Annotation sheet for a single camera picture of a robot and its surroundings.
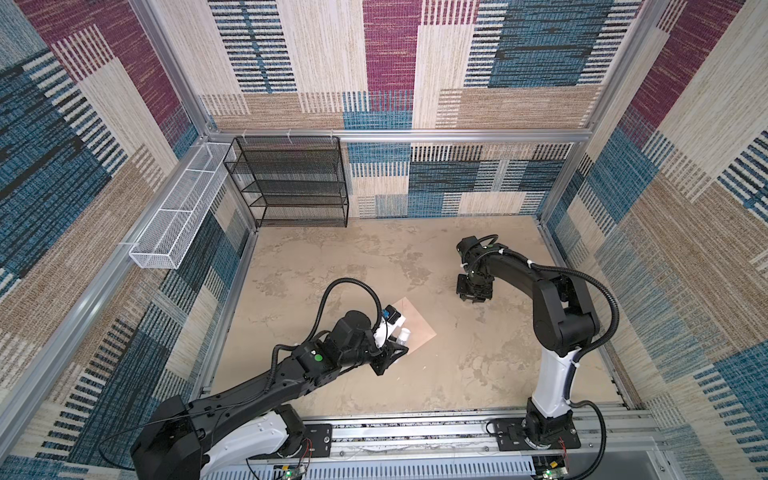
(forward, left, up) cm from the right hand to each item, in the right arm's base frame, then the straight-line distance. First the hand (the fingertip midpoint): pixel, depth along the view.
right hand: (469, 300), depth 95 cm
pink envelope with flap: (-8, +16, -3) cm, 18 cm away
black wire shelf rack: (+43, +59, +15) cm, 74 cm away
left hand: (-18, +22, +12) cm, 30 cm away
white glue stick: (-17, +22, +15) cm, 32 cm away
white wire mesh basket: (+18, +92, +16) cm, 95 cm away
